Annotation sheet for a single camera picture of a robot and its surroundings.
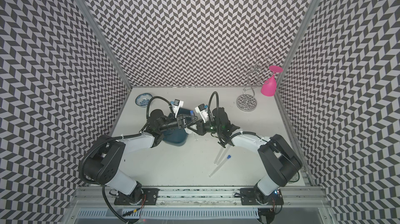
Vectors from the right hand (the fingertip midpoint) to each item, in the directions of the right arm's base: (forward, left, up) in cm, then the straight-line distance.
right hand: (189, 129), depth 79 cm
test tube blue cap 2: (-8, -18, -16) cm, 25 cm away
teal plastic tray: (-1, +7, -6) cm, 9 cm away
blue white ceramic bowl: (+30, +37, -12) cm, 49 cm away
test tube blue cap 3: (-14, -16, -16) cm, 26 cm away
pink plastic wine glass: (+22, -44, +8) cm, 50 cm away
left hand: (+3, -4, +4) cm, 6 cm away
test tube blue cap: (-9, -15, -15) cm, 23 cm away
